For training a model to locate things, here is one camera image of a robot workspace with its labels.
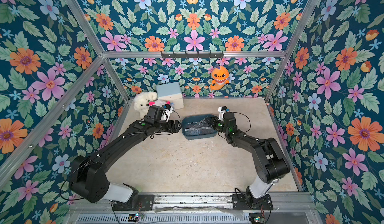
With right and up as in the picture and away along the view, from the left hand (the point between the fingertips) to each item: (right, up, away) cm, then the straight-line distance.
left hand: (178, 123), depth 83 cm
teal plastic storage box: (+4, 0, +21) cm, 22 cm away
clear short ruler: (+12, -1, +7) cm, 14 cm away
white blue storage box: (-9, +21, +22) cm, 31 cm away
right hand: (+15, +3, +5) cm, 17 cm away
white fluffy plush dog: (-25, +13, +10) cm, 30 cm away
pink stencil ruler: (+14, -4, +18) cm, 24 cm away
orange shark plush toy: (+25, +31, +13) cm, 42 cm away
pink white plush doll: (-14, +12, +11) cm, 22 cm away
